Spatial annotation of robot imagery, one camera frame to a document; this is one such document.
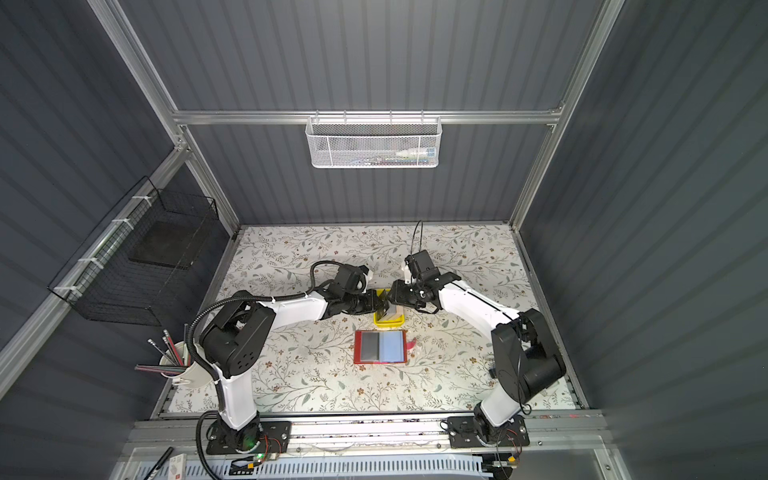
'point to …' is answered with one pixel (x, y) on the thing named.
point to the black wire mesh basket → (130, 261)
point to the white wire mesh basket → (374, 142)
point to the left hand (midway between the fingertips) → (385, 304)
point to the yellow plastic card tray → (394, 315)
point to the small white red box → (177, 467)
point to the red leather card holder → (382, 346)
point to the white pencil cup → (195, 376)
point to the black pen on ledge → (151, 475)
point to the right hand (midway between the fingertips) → (395, 298)
